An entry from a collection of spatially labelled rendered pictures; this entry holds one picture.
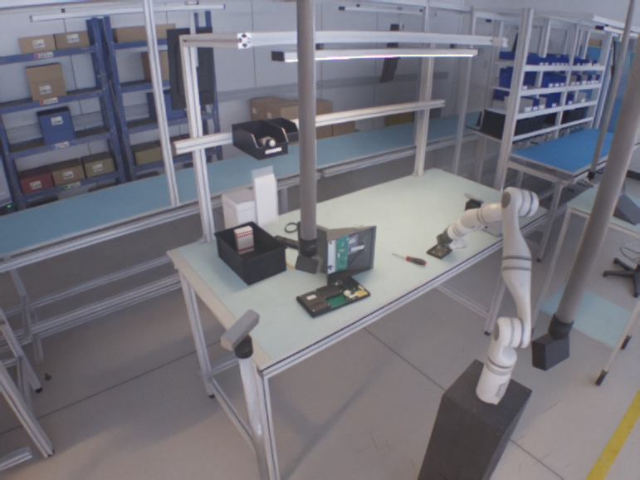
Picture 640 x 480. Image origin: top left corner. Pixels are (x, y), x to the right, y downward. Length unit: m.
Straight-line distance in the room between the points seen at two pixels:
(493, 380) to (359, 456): 1.08
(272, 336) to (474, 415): 0.73
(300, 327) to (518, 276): 0.75
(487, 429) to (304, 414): 1.26
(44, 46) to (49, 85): 0.37
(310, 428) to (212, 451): 0.55
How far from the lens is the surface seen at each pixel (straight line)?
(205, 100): 3.19
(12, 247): 2.71
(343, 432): 2.38
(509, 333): 1.31
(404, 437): 2.40
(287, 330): 1.45
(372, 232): 1.68
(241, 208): 1.89
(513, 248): 1.34
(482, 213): 1.56
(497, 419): 1.48
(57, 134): 4.73
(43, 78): 4.68
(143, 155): 4.95
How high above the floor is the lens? 1.96
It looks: 29 degrees down
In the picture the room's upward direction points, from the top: straight up
